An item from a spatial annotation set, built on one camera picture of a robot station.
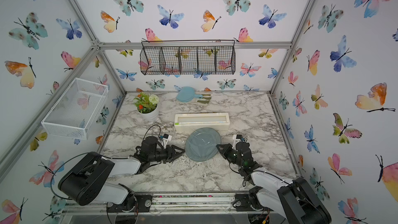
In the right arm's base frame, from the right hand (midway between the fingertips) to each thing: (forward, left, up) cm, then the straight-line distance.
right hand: (217, 144), depth 83 cm
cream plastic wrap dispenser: (+14, +17, -1) cm, 22 cm away
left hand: (-4, +17, -3) cm, 18 cm away
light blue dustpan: (+44, +23, -8) cm, 50 cm away
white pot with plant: (+19, +42, +5) cm, 46 cm away
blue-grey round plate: (0, +9, -3) cm, 9 cm away
